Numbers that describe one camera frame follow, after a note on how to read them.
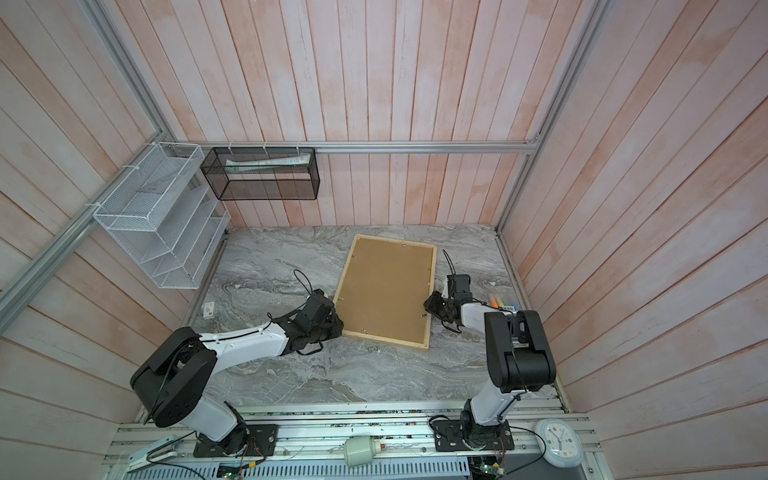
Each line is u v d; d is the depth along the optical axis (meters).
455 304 0.74
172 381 0.45
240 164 0.90
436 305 0.87
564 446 0.70
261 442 0.74
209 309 0.97
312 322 0.70
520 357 0.48
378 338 0.90
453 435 0.73
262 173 0.90
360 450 0.65
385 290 1.01
